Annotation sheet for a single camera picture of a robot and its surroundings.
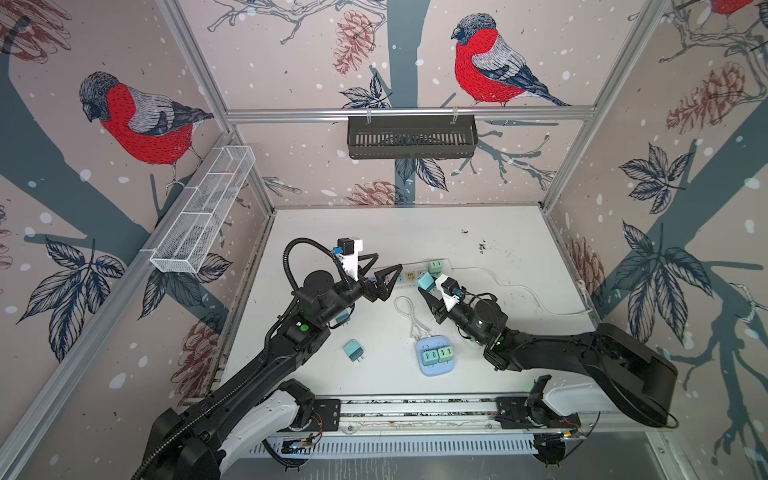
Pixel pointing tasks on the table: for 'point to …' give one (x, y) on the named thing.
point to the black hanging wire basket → (406, 137)
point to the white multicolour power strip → (410, 273)
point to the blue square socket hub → (436, 356)
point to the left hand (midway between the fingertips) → (389, 263)
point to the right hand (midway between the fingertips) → (424, 286)
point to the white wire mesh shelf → (193, 227)
